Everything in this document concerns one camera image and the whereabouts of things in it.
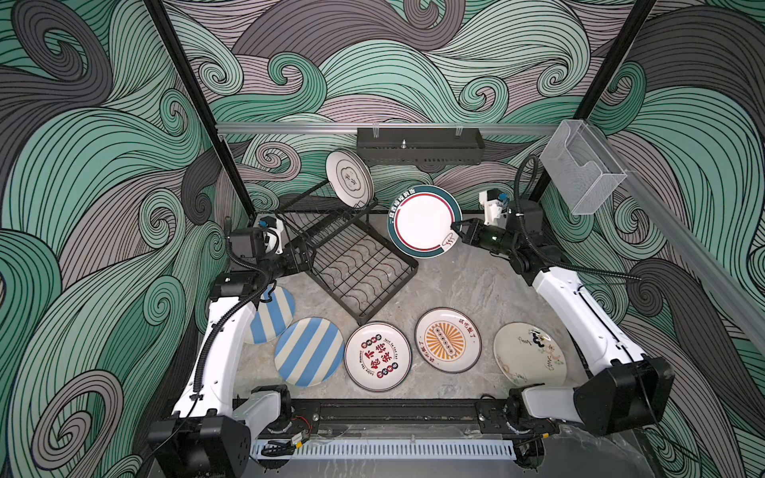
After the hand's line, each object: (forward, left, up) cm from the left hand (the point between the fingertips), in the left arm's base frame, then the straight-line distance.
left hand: (300, 250), depth 76 cm
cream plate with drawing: (-17, -64, -26) cm, 71 cm away
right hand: (+5, -39, +4) cm, 39 cm away
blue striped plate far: (-7, +12, -25) cm, 29 cm away
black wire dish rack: (+13, -12, -25) cm, 31 cm away
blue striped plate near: (-17, -1, -25) cm, 31 cm away
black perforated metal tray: (+39, -34, +7) cm, 52 cm away
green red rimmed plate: (+7, -31, +5) cm, 33 cm away
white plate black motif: (+27, -11, +3) cm, 29 cm away
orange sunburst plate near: (-13, -41, -25) cm, 50 cm away
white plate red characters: (-18, -20, -26) cm, 38 cm away
